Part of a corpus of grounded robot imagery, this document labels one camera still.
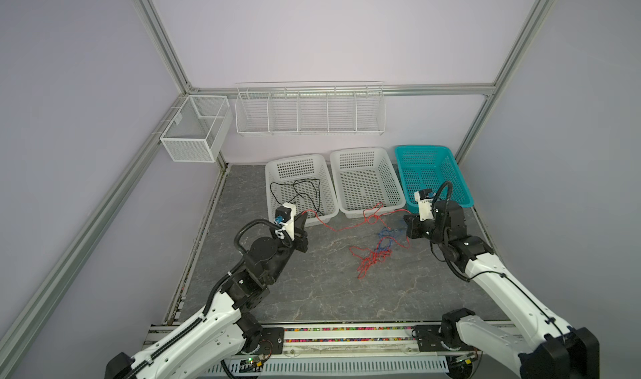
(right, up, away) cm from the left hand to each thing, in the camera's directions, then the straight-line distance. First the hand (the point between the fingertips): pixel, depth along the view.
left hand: (306, 216), depth 70 cm
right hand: (+32, -2, +11) cm, 34 cm away
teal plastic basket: (+55, +18, +51) cm, 78 cm away
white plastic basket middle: (+23, +11, +42) cm, 49 cm away
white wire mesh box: (-47, +32, +31) cm, 65 cm away
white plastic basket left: (-13, +16, +42) cm, 47 cm away
